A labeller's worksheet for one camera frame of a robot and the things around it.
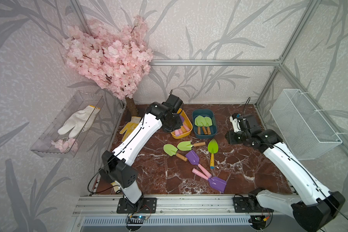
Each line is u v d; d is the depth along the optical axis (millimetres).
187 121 1044
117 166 412
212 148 958
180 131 1012
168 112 524
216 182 806
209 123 1077
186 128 1023
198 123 1074
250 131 546
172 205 755
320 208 361
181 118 1100
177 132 736
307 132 612
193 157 900
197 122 1085
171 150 940
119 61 718
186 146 964
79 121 677
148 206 726
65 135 629
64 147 595
